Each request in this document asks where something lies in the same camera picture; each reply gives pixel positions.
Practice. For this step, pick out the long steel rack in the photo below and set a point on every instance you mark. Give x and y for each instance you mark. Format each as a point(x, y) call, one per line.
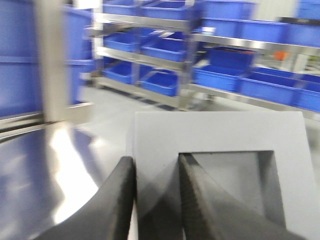
point(237, 43)

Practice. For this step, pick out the row of blue bins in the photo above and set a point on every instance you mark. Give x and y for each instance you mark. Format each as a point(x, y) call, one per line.
point(160, 50)
point(262, 90)

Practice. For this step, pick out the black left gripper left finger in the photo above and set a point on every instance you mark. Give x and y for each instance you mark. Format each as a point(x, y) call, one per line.
point(112, 207)

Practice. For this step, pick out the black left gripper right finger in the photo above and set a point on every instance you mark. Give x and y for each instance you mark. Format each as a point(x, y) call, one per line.
point(212, 217)

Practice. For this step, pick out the grey block with square hole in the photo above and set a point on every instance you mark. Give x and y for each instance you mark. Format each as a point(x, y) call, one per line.
point(212, 132)

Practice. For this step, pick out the orange object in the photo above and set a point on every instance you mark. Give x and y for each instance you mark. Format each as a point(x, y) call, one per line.
point(280, 55)

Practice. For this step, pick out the steel rack on castors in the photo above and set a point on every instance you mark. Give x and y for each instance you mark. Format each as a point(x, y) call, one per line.
point(51, 62)

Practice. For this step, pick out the blue plastic bin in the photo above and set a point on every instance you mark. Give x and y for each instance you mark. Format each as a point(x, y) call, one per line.
point(17, 75)

